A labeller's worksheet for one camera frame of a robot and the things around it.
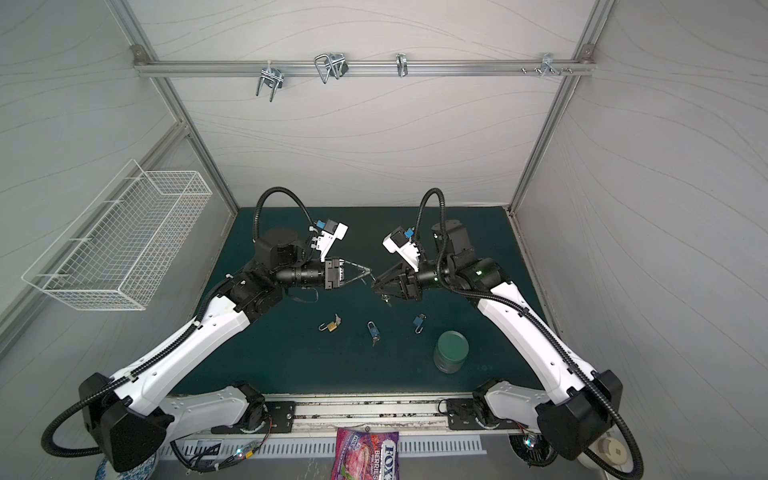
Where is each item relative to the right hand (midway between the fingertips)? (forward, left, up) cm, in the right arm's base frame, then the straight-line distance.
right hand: (382, 277), depth 65 cm
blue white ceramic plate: (-37, +58, -24) cm, 73 cm away
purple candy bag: (-31, +3, -28) cm, 42 cm away
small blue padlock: (+3, -9, -31) cm, 32 cm away
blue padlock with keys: (-1, +4, -30) cm, 31 cm away
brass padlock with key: (0, +17, -29) cm, 34 cm away
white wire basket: (+3, +62, +2) cm, 62 cm away
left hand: (0, +2, +3) cm, 4 cm away
